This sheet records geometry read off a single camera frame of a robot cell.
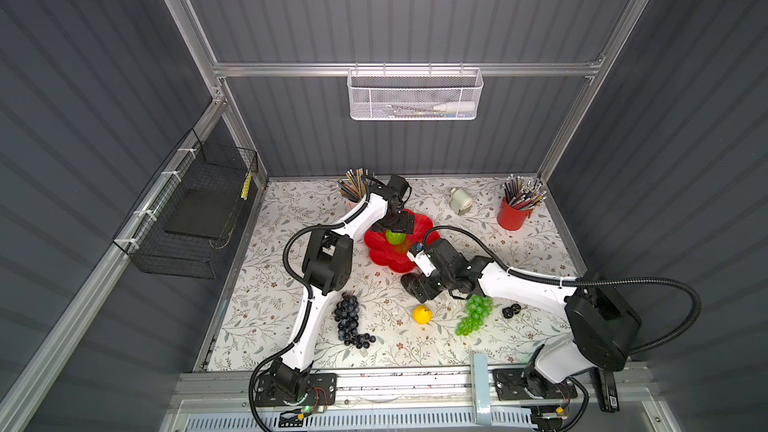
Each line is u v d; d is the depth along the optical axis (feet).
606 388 2.32
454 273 2.18
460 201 3.45
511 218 3.36
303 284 1.93
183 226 2.32
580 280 1.58
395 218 2.85
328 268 2.00
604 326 1.49
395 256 3.24
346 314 2.70
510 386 2.41
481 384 2.47
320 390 2.37
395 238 3.21
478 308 2.70
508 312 2.77
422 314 2.65
